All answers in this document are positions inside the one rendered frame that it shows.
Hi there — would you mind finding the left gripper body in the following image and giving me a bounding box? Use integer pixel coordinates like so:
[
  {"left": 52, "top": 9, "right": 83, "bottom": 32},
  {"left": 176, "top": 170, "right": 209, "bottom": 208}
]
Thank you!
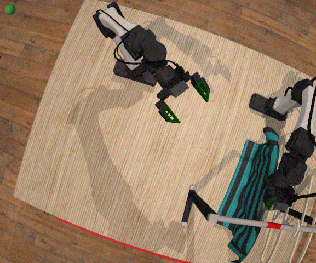
[{"left": 263, "top": 169, "right": 295, "bottom": 205}]

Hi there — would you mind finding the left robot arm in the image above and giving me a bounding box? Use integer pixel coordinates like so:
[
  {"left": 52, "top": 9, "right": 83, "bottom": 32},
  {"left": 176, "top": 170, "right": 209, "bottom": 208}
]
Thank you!
[{"left": 250, "top": 78, "right": 316, "bottom": 211}]

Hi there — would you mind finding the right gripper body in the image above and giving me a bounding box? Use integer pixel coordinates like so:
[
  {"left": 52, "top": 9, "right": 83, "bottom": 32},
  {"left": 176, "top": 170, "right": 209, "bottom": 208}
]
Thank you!
[{"left": 153, "top": 65, "right": 209, "bottom": 120}]

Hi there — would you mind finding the teal and black striped t-shirt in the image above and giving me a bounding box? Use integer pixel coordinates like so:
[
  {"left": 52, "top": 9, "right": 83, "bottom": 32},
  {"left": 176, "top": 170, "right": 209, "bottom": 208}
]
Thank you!
[{"left": 217, "top": 126, "right": 279, "bottom": 263}]

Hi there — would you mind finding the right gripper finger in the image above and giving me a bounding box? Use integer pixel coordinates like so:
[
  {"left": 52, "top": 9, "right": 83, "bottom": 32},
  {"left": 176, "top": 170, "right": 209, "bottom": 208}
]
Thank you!
[
  {"left": 164, "top": 105, "right": 181, "bottom": 123},
  {"left": 194, "top": 81, "right": 210, "bottom": 102}
]

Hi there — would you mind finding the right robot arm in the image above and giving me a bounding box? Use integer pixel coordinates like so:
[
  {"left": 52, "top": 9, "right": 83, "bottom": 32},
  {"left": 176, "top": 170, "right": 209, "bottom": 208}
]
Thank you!
[{"left": 92, "top": 1, "right": 190, "bottom": 98}]

